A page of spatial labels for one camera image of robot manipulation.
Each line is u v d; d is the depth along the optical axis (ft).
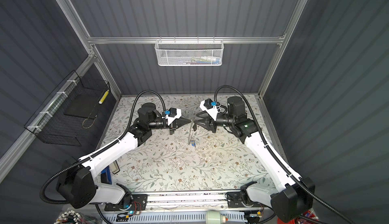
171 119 2.00
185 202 2.47
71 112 2.40
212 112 1.93
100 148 2.32
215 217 2.07
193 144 2.72
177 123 2.12
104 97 2.68
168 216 2.32
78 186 1.35
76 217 1.83
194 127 2.31
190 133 3.22
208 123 1.97
